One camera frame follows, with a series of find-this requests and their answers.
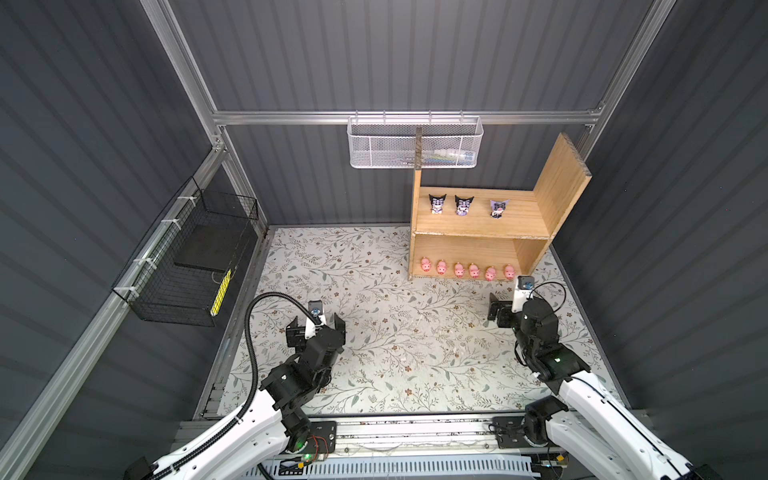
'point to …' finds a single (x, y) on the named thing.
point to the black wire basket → (175, 276)
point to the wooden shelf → (491, 235)
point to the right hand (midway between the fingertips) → (514, 296)
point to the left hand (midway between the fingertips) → (317, 319)
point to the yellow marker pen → (220, 294)
